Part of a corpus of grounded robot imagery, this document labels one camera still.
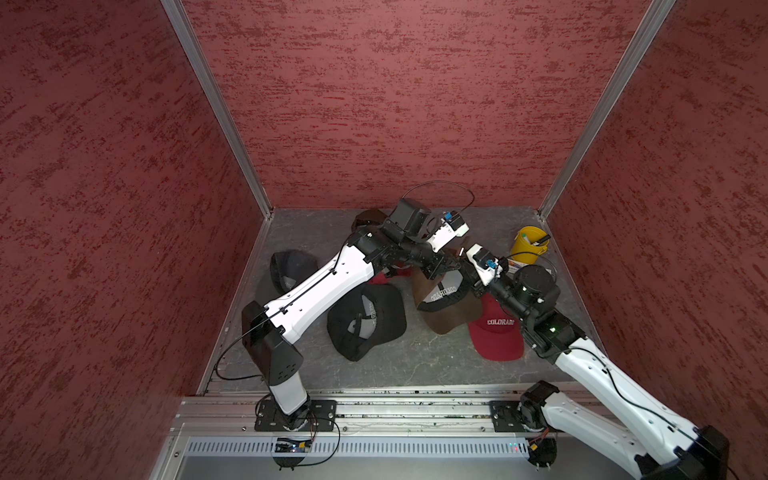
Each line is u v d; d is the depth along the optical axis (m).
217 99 0.87
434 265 0.61
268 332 0.42
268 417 0.73
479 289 0.62
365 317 0.88
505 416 0.74
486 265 0.57
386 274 1.00
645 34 0.74
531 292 0.52
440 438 0.71
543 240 0.99
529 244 1.00
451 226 0.60
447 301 0.81
